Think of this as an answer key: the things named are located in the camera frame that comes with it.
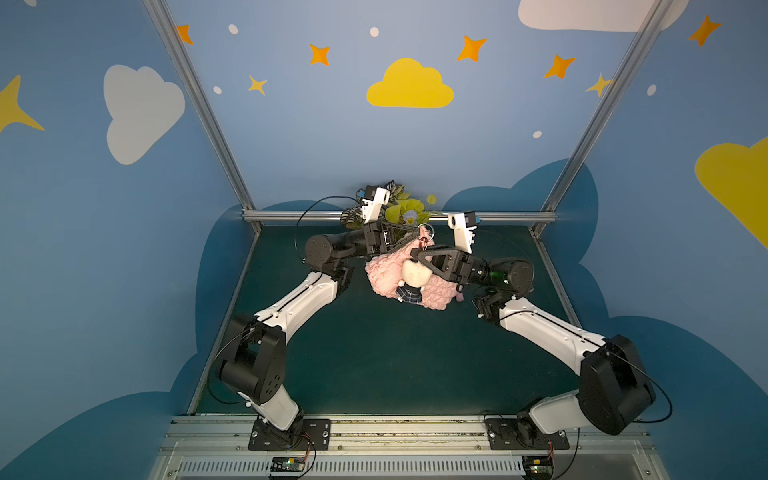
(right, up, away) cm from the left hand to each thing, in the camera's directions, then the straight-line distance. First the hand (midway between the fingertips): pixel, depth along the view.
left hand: (418, 233), depth 57 cm
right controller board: (+31, -56, +15) cm, 66 cm away
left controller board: (-30, -55, +14) cm, 65 cm away
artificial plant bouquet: (-3, +10, +33) cm, 35 cm away
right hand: (+1, -5, 0) cm, 5 cm away
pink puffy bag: (-7, -8, +6) cm, 12 cm away
